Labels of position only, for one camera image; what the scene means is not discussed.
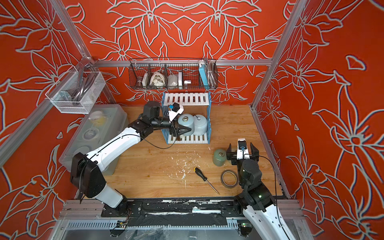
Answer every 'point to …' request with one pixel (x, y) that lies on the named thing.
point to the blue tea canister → (187, 120)
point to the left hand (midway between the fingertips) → (188, 122)
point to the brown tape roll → (222, 182)
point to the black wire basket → (173, 74)
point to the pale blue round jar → (200, 124)
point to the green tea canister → (219, 157)
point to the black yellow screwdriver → (197, 171)
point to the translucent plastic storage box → (102, 121)
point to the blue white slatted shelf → (188, 98)
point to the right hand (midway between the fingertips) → (238, 143)
